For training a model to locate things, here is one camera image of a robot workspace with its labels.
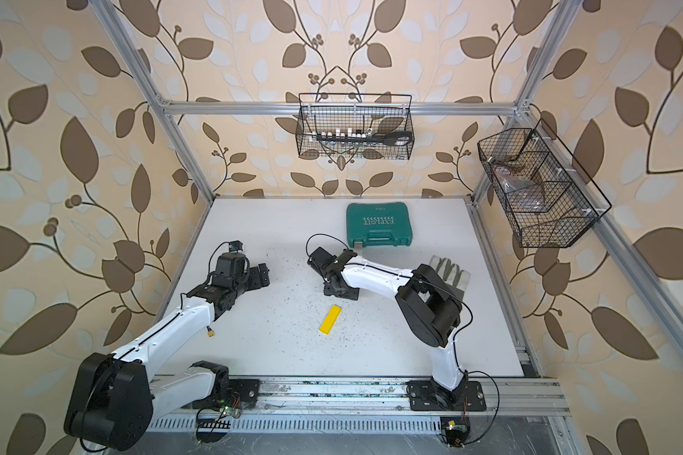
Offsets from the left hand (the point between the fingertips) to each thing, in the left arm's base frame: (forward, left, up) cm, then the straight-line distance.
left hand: (254, 268), depth 87 cm
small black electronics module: (-40, -58, -12) cm, 71 cm away
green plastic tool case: (+23, -40, -4) cm, 46 cm away
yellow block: (-11, -24, -11) cm, 29 cm away
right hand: (-3, -26, -8) cm, 28 cm away
